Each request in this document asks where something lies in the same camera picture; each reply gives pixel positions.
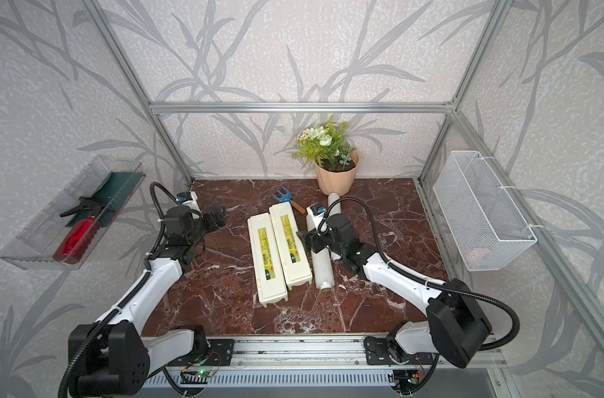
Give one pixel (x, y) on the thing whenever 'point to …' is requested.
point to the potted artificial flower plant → (328, 146)
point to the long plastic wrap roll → (323, 269)
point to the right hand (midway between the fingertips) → (307, 225)
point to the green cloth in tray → (114, 195)
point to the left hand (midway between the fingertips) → (214, 209)
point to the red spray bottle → (79, 235)
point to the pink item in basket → (473, 256)
